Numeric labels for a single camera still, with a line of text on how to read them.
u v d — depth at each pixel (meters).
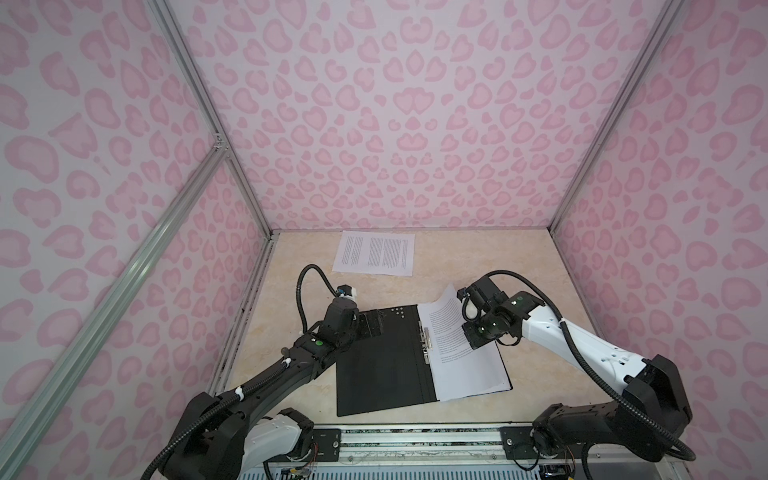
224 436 0.40
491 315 0.61
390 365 0.86
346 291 0.77
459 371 0.84
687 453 0.36
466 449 0.73
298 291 0.63
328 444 0.73
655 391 0.43
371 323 0.76
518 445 0.73
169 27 0.70
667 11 0.69
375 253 1.14
